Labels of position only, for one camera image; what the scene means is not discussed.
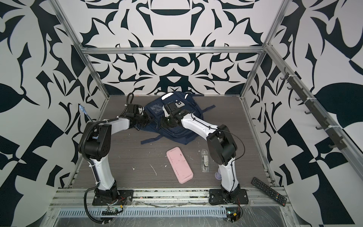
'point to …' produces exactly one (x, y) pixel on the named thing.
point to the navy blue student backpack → (181, 133)
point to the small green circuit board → (232, 213)
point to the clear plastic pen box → (205, 160)
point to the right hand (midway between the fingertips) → (160, 122)
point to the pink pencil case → (180, 165)
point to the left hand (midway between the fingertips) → (155, 114)
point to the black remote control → (272, 194)
